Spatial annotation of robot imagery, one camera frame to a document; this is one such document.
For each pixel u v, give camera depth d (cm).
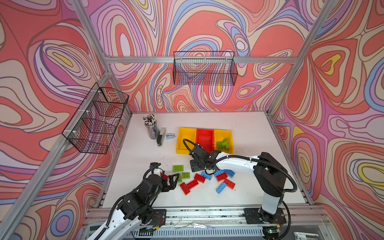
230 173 86
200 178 86
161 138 100
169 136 104
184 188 82
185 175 86
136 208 53
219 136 101
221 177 86
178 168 88
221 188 81
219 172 87
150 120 91
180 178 88
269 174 48
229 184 82
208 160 64
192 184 84
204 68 96
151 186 56
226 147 96
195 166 80
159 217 72
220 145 98
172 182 69
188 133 102
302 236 67
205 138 106
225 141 98
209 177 85
